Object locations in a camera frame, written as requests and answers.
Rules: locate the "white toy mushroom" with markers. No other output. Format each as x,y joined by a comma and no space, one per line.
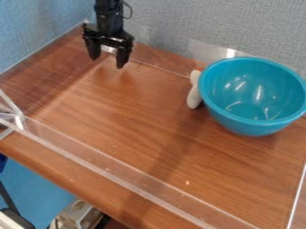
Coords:
195,98

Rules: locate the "clear acrylic front barrier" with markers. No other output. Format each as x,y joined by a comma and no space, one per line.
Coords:
182,204

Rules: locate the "blue plastic bowl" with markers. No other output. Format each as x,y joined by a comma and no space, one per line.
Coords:
255,96

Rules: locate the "clear acrylic corner bracket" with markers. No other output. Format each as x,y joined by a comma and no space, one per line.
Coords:
109,44

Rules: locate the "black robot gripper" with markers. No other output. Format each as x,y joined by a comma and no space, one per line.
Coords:
110,18

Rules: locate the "clear acrylic left bracket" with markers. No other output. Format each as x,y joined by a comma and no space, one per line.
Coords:
11,116

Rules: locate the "grey power strip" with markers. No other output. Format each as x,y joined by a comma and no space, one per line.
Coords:
78,216

